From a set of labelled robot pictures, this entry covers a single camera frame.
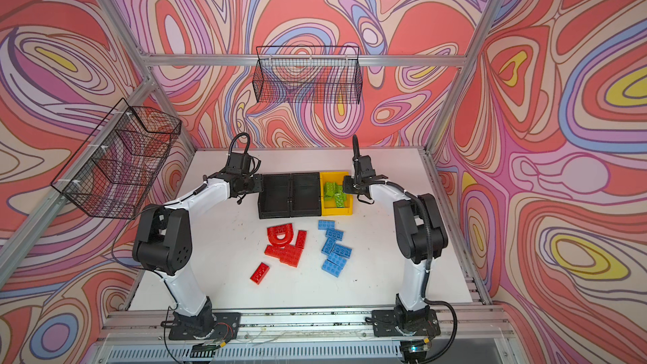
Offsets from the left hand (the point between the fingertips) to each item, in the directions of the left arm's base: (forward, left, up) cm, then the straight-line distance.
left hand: (262, 181), depth 97 cm
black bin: (+2, -16, -12) cm, 20 cm away
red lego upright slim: (-21, -16, -8) cm, 27 cm away
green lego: (-1, -28, -5) cm, 28 cm away
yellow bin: (-7, -26, -7) cm, 28 cm away
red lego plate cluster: (-27, -12, -8) cm, 30 cm away
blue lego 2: (-25, -31, -7) cm, 40 cm away
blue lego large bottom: (-30, -28, -8) cm, 41 cm away
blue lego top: (-15, -25, -7) cm, 30 cm away
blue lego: (-19, -28, -7) cm, 35 cm away
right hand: (-1, -35, -4) cm, 35 cm away
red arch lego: (-17, -10, -8) cm, 21 cm away
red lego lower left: (-33, -3, -7) cm, 34 cm away
